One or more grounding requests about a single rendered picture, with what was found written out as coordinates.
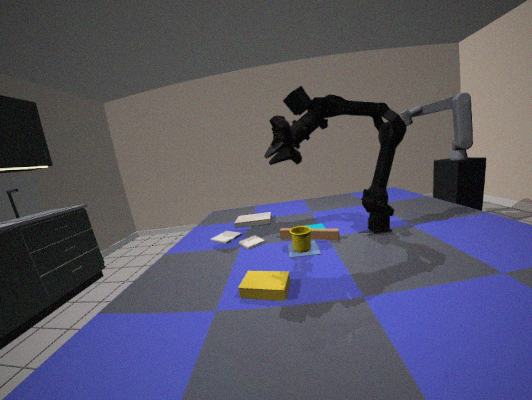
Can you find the yellow rectangular block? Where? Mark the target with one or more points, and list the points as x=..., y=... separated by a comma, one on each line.
x=265, y=285

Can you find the light brown wooden bar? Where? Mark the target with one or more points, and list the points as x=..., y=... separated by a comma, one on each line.
x=326, y=234

